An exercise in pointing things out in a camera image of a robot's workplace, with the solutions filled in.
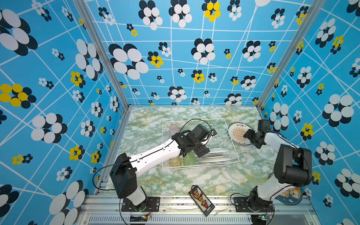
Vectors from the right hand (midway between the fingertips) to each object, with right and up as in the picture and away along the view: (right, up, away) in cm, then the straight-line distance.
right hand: (250, 138), depth 95 cm
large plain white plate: (-30, -9, -22) cm, 38 cm away
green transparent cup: (-43, -12, -10) cm, 46 cm away
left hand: (-35, +1, -17) cm, 39 cm away
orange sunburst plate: (-8, +3, +6) cm, 11 cm away
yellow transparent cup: (-51, -12, -14) cm, 54 cm away
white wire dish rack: (-20, -8, -1) cm, 22 cm away
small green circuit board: (-68, -38, -25) cm, 82 cm away
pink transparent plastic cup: (-53, +6, -1) cm, 54 cm away
